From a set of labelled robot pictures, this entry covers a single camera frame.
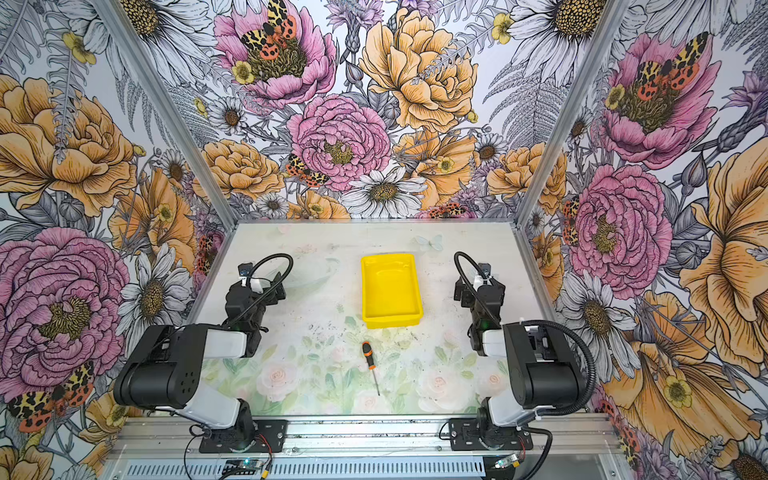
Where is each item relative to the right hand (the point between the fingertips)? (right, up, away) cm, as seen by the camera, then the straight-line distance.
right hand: (476, 285), depth 94 cm
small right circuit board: (+2, -38, -23) cm, 45 cm away
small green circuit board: (-61, -40, -23) cm, 76 cm away
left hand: (-65, +1, -1) cm, 65 cm away
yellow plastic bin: (-27, -2, +3) cm, 27 cm away
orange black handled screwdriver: (-33, -17, -7) cm, 38 cm away
